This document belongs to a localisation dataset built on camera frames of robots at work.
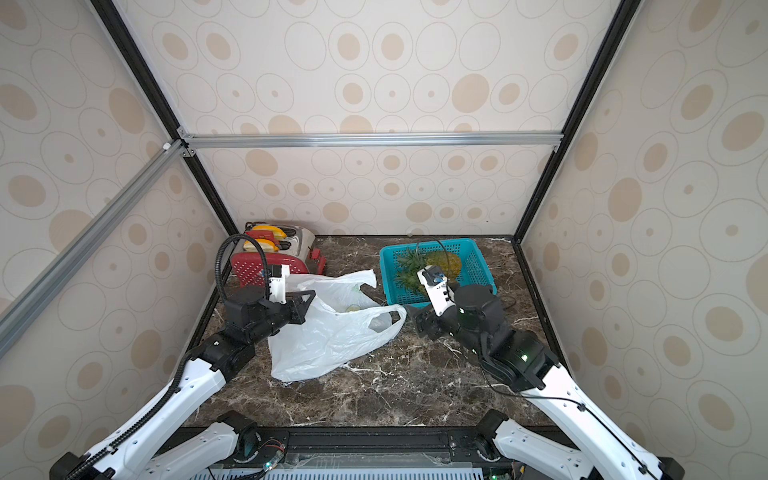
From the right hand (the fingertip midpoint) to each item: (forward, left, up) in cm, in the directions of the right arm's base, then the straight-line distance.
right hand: (417, 300), depth 65 cm
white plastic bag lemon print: (+2, +19, -13) cm, 23 cm away
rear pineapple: (+30, +1, -20) cm, 36 cm away
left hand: (+5, +23, -5) cm, 24 cm away
